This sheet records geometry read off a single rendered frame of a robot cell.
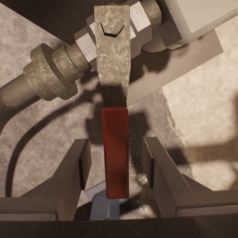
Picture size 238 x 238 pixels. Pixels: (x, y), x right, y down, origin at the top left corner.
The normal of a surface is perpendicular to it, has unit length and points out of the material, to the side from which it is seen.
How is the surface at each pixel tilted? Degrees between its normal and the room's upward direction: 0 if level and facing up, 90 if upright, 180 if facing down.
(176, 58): 0
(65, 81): 83
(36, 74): 9
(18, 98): 15
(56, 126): 0
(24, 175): 0
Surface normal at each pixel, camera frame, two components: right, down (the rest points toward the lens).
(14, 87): 0.00, -0.04
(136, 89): 0.02, 0.25
